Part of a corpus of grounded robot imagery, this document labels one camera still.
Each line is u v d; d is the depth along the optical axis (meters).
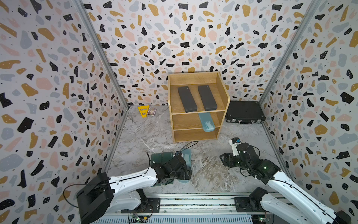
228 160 0.67
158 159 0.90
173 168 0.63
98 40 0.82
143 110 1.17
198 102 0.80
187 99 0.80
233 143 0.70
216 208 0.73
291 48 0.87
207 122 0.87
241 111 1.14
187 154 0.92
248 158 0.57
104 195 0.41
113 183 0.44
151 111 1.17
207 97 0.82
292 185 0.47
